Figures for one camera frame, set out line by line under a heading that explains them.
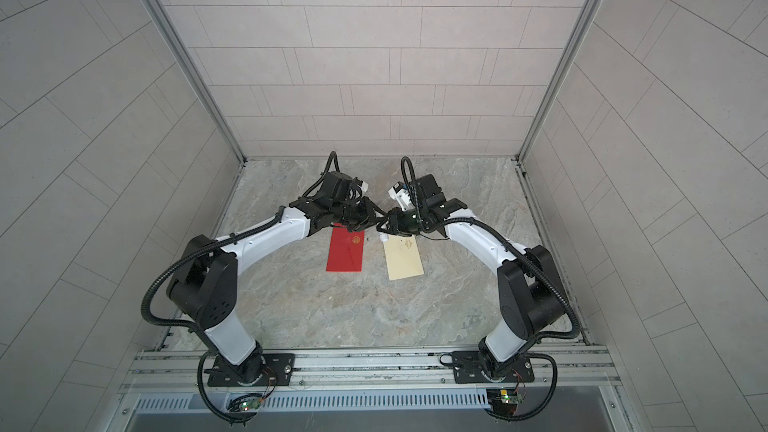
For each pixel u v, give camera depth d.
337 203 0.71
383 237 0.78
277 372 0.70
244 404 0.64
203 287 0.45
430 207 0.65
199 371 0.66
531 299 0.44
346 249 0.92
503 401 0.68
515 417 0.66
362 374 0.71
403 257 0.91
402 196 0.77
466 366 0.71
